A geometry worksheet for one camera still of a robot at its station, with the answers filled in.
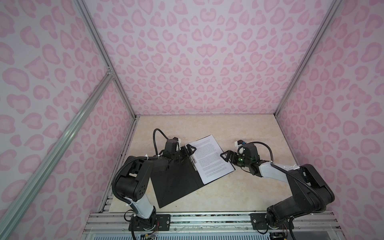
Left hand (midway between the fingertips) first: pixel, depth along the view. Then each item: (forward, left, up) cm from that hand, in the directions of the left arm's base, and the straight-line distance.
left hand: (193, 149), depth 93 cm
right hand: (-5, -19, 0) cm, 20 cm away
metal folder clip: (-6, 0, -5) cm, 8 cm away
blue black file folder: (-15, +9, -6) cm, 19 cm away
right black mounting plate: (-38, -32, -6) cm, 50 cm away
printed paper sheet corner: (-7, -10, -6) cm, 14 cm away
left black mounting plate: (-38, +15, -6) cm, 41 cm away
